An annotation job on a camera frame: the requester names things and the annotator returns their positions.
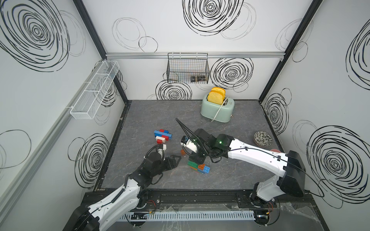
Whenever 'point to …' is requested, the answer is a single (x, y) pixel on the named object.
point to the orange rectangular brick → (192, 167)
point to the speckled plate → (263, 139)
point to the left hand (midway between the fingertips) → (178, 159)
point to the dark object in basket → (198, 78)
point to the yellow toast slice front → (216, 97)
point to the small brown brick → (201, 166)
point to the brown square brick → (183, 152)
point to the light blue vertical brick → (205, 170)
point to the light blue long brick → (164, 134)
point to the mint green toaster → (209, 109)
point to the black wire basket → (181, 66)
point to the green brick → (192, 164)
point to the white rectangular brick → (160, 138)
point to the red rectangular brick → (166, 137)
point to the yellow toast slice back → (219, 89)
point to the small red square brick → (159, 141)
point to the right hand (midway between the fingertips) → (192, 155)
